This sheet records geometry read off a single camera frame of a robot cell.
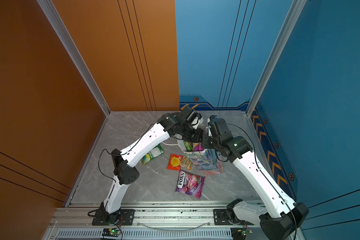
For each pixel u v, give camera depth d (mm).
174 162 916
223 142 511
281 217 367
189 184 819
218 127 506
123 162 495
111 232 709
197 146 776
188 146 809
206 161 723
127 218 737
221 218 724
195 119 628
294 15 715
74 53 851
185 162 911
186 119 600
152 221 727
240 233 706
